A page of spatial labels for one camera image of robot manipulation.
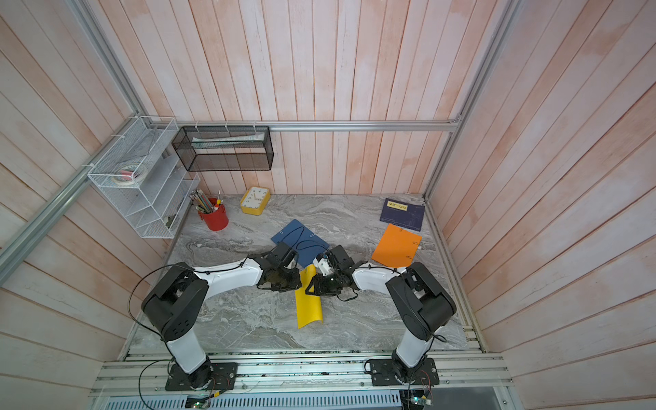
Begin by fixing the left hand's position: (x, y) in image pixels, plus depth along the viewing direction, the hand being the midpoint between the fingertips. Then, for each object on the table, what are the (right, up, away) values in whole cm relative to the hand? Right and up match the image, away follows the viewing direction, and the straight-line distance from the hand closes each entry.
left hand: (298, 288), depth 91 cm
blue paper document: (+3, +18, -14) cm, 23 cm away
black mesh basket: (-32, +55, +14) cm, 66 cm away
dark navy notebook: (+45, +28, +23) cm, 58 cm away
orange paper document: (+40, +14, +14) cm, 44 cm away
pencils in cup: (-39, +32, +9) cm, 52 cm away
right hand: (+4, 0, -2) cm, 5 cm away
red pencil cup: (-37, +25, +19) cm, 49 cm away
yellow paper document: (+4, -4, -7) cm, 9 cm away
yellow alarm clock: (-23, +34, +27) cm, 49 cm away
